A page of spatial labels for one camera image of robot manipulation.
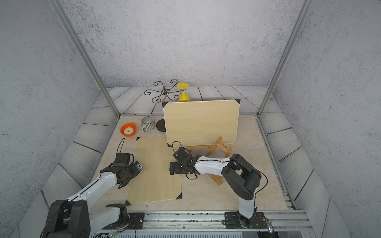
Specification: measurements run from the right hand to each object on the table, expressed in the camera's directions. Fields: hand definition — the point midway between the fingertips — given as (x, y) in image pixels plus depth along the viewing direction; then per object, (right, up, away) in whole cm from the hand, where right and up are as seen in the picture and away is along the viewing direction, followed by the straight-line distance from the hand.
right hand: (176, 170), depth 88 cm
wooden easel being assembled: (+27, +14, -12) cm, 33 cm away
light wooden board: (+15, +28, +3) cm, 32 cm away
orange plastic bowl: (-34, +26, +21) cm, 47 cm away
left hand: (-21, -1, +1) cm, 22 cm away
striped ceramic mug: (-23, +27, +20) cm, 41 cm away
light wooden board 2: (-12, -7, -3) cm, 14 cm away
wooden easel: (+23, -3, -5) cm, 24 cm away
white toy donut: (-36, +22, +20) cm, 47 cm away
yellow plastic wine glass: (+4, +44, +8) cm, 45 cm away
